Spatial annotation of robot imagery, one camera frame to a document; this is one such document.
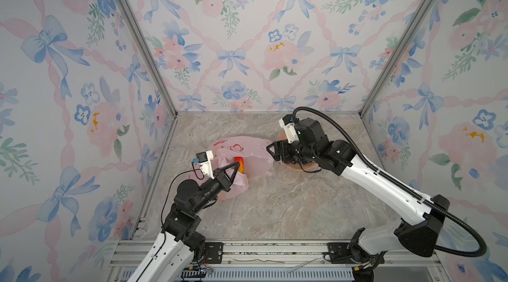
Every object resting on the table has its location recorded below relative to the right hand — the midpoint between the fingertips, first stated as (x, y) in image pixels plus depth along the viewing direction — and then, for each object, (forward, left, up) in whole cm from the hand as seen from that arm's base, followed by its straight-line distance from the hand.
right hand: (275, 145), depth 72 cm
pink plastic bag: (+4, +9, -11) cm, 15 cm away
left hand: (-8, +12, 0) cm, 15 cm away
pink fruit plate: (+6, -13, -26) cm, 29 cm away
